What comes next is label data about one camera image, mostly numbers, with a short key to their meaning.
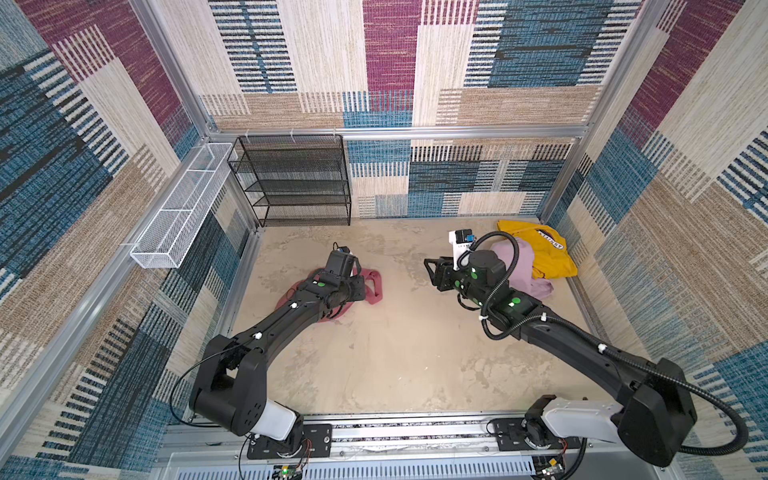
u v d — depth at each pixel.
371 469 0.78
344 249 0.81
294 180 1.09
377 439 0.76
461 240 0.66
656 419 0.39
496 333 0.57
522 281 0.96
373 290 1.01
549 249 1.05
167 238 0.71
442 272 0.67
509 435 0.73
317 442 0.73
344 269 0.69
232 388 0.43
